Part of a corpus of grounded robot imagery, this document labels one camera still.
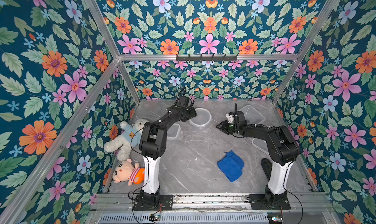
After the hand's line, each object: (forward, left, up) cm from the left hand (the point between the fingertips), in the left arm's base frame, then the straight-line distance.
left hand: (195, 112), depth 100 cm
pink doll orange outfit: (-36, +40, -2) cm, 54 cm away
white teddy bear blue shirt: (-16, +41, 0) cm, 44 cm away
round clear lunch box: (-3, -6, -3) cm, 7 cm away
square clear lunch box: (+1, -43, -9) cm, 43 cm away
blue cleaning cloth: (-37, -18, -6) cm, 41 cm away
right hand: (-9, -17, -4) cm, 19 cm away
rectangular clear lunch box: (-9, +17, -9) cm, 21 cm away
